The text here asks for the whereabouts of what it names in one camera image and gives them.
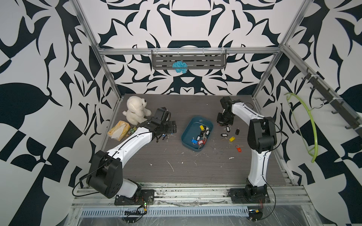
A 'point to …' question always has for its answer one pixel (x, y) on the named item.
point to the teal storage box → (197, 133)
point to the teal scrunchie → (180, 66)
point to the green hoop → (316, 146)
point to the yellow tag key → (232, 139)
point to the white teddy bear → (136, 112)
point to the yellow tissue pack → (119, 131)
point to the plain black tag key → (237, 132)
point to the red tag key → (238, 148)
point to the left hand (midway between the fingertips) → (170, 124)
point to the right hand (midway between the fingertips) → (220, 121)
